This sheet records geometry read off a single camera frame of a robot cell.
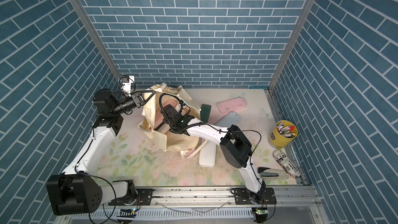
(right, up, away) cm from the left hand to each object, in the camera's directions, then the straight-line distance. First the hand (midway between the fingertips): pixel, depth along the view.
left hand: (158, 94), depth 69 cm
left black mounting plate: (-9, -49, +4) cm, 50 cm away
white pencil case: (+22, -33, +16) cm, 43 cm away
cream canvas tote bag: (+5, -24, +9) cm, 26 cm away
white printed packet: (+63, -35, +14) cm, 74 cm away
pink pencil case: (+40, -6, +40) cm, 57 cm away
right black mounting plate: (+39, -49, +5) cm, 63 cm away
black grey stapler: (+53, -41, +10) cm, 68 cm away
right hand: (0, -11, +18) cm, 21 cm away
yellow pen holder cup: (+64, -21, +16) cm, 70 cm away
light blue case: (+39, -15, +34) cm, 54 cm away
